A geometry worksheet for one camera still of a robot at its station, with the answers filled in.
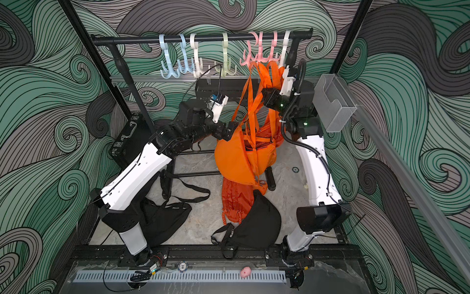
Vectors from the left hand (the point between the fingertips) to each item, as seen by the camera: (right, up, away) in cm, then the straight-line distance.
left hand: (226, 114), depth 64 cm
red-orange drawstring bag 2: (+4, -38, +24) cm, 45 cm away
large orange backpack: (+11, -16, +18) cm, 26 cm away
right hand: (+13, +10, +2) cm, 16 cm away
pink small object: (+7, -60, +4) cm, 60 cm away
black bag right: (+13, -48, +14) cm, 52 cm away
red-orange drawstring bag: (+15, -2, +18) cm, 24 cm away
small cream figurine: (+41, -32, +29) cm, 60 cm away
